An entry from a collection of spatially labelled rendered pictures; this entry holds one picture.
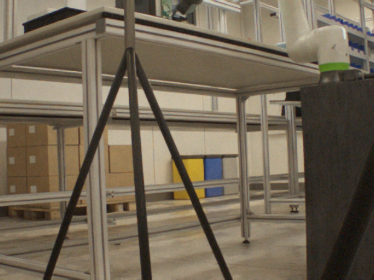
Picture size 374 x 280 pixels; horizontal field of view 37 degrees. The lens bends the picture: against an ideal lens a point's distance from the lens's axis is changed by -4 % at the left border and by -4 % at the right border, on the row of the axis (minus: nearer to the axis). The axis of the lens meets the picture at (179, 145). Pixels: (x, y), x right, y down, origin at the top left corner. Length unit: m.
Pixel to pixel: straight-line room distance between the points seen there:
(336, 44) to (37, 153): 3.96
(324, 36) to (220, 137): 6.99
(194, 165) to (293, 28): 5.83
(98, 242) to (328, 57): 1.15
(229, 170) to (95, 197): 7.05
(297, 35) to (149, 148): 5.73
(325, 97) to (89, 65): 0.93
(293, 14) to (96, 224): 1.22
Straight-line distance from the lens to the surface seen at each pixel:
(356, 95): 2.17
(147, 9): 2.29
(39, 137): 5.70
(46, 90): 6.89
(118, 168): 6.16
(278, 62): 2.47
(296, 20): 2.42
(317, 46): 2.33
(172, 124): 5.18
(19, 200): 3.44
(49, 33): 1.98
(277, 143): 9.62
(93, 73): 1.78
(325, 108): 2.22
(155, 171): 8.04
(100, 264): 1.78
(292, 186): 5.55
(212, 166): 8.42
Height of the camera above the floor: 0.52
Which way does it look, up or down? 2 degrees up
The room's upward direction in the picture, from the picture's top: 2 degrees counter-clockwise
